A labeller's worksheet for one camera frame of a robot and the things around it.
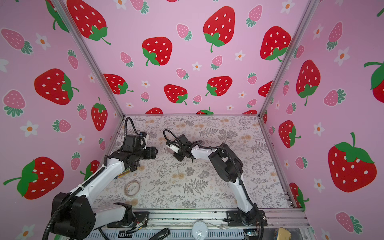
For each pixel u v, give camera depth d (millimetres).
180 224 731
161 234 664
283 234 668
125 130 660
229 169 545
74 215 400
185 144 791
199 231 663
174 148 880
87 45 823
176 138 782
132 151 648
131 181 862
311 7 688
